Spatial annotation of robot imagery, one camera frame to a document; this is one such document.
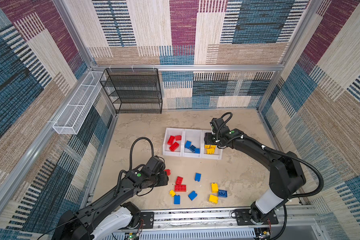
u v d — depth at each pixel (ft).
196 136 3.41
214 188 2.69
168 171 2.93
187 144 3.24
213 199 2.55
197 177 2.86
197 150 3.10
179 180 2.79
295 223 2.42
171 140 3.31
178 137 3.33
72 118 3.08
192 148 3.17
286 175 1.48
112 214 1.87
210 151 3.09
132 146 2.25
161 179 2.34
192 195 2.65
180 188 2.70
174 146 3.22
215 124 2.30
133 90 3.65
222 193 2.66
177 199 2.61
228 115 2.42
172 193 2.66
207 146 3.17
